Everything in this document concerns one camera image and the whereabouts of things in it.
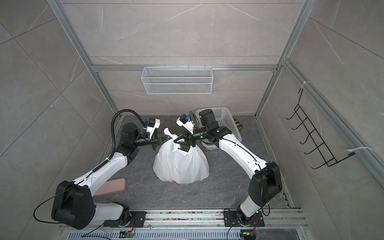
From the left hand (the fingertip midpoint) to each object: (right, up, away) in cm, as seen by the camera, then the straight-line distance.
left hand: (174, 135), depth 70 cm
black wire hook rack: (+64, -3, -4) cm, 65 cm away
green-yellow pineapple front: (+4, -6, +3) cm, 8 cm away
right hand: (+2, -2, +1) cm, 3 cm away
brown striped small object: (+43, +6, +40) cm, 59 cm away
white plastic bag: (-2, -16, +7) cm, 18 cm away
